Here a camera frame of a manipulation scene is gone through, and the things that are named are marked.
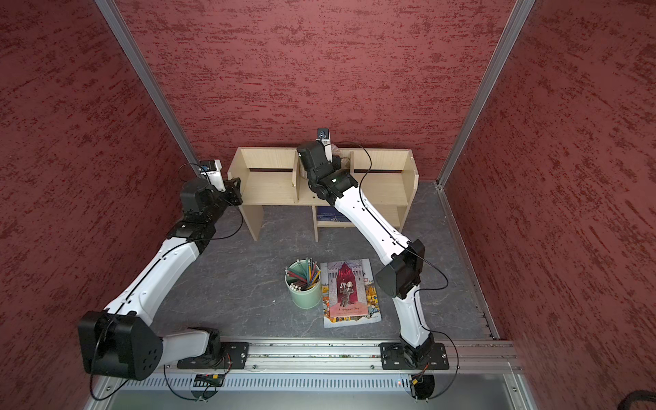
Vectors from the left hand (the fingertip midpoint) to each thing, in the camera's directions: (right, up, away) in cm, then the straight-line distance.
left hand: (238, 184), depth 79 cm
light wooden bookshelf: (+9, +3, +8) cm, 12 cm away
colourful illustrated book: (+36, -37, +6) cm, 52 cm away
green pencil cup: (+23, -37, +1) cm, 43 cm away
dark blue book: (+29, -10, +10) cm, 32 cm away
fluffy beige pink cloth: (+34, +7, -2) cm, 35 cm away
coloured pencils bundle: (+21, -29, 0) cm, 36 cm away
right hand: (+28, +7, +1) cm, 29 cm away
